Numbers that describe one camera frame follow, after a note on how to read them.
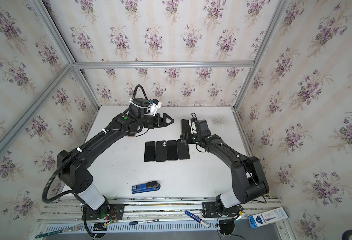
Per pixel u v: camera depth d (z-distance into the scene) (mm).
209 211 730
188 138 782
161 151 959
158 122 675
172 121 732
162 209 748
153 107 722
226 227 702
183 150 961
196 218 704
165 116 688
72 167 415
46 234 675
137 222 701
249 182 436
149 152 941
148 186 788
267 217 705
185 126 886
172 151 952
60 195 449
